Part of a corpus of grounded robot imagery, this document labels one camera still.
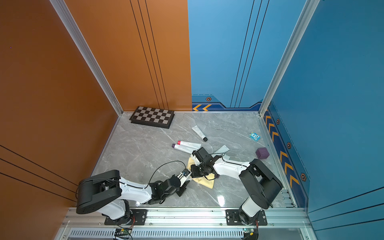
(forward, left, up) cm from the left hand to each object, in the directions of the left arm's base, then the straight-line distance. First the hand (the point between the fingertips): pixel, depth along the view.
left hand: (188, 178), depth 86 cm
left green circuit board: (-26, +31, -3) cm, 40 cm away
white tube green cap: (+20, -23, -1) cm, 30 cm away
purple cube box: (+14, -45, +5) cm, 47 cm away
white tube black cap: (+35, -4, 0) cm, 36 cm away
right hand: (+1, -1, +1) cm, 2 cm away
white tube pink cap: (+22, -4, 0) cm, 23 cm away
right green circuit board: (-26, -31, -1) cm, 40 cm away
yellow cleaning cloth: (-5, -10, +11) cm, 16 cm away
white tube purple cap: (+19, +4, +1) cm, 20 cm away
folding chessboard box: (+46, +29, +3) cm, 54 cm away
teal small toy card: (+29, -45, +1) cm, 54 cm away
